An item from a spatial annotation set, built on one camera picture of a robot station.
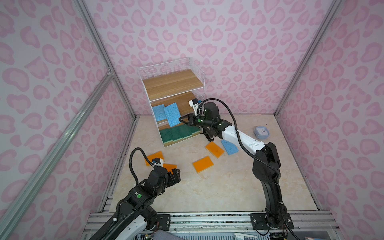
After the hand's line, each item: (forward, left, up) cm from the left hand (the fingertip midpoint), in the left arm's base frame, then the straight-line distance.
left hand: (175, 171), depth 78 cm
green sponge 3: (+35, -10, -9) cm, 37 cm away
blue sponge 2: (+30, +9, +13) cm, 34 cm away
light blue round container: (+32, -58, -11) cm, 67 cm away
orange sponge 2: (-1, +2, +7) cm, 8 cm away
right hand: (+22, -4, +17) cm, 28 cm away
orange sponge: (+10, -15, -12) cm, 22 cm away
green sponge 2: (+35, -4, -10) cm, 37 cm away
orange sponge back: (+20, -24, -12) cm, 33 cm away
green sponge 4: (+34, +2, -10) cm, 35 cm away
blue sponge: (+25, +1, +16) cm, 30 cm away
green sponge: (+31, +9, -9) cm, 33 cm away
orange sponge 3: (+17, +13, -12) cm, 25 cm away
